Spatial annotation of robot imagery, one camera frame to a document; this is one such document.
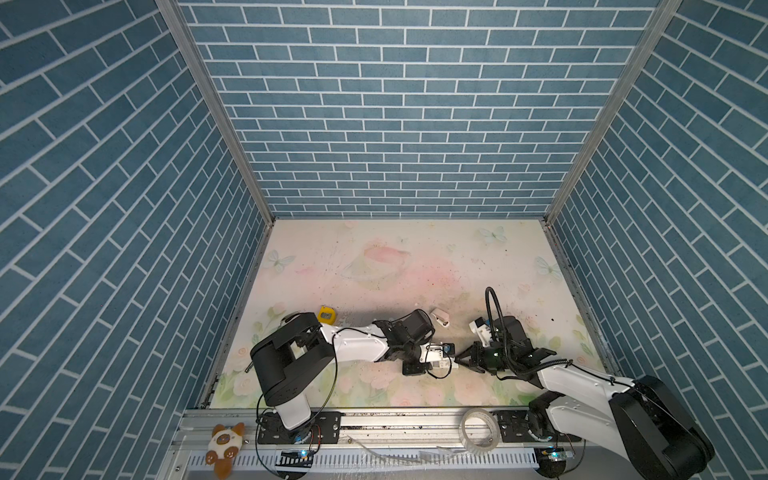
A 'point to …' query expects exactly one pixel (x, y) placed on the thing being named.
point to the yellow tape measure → (327, 315)
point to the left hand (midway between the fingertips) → (429, 361)
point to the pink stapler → (441, 316)
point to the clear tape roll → (479, 431)
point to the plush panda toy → (224, 446)
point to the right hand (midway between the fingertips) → (453, 357)
